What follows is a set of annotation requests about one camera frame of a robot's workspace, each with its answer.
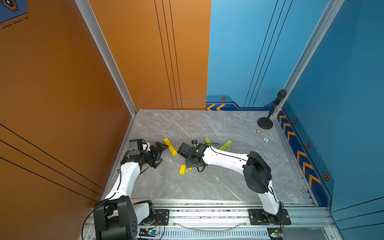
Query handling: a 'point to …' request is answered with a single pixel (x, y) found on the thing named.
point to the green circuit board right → (275, 233)
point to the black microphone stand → (266, 123)
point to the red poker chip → (258, 131)
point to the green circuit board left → (148, 232)
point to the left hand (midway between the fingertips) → (166, 149)
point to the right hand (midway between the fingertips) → (193, 163)
